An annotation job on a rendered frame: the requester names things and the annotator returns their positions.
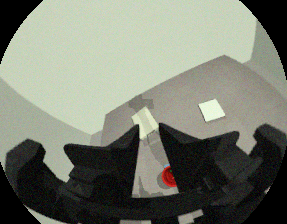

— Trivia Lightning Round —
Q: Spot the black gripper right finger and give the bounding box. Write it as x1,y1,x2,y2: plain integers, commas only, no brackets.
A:
158,121,240,192

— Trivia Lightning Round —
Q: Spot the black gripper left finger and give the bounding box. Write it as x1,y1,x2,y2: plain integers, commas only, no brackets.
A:
63,124,140,197

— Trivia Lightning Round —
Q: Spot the red translucent cup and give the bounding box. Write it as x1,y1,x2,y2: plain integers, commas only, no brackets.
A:
162,165,178,188

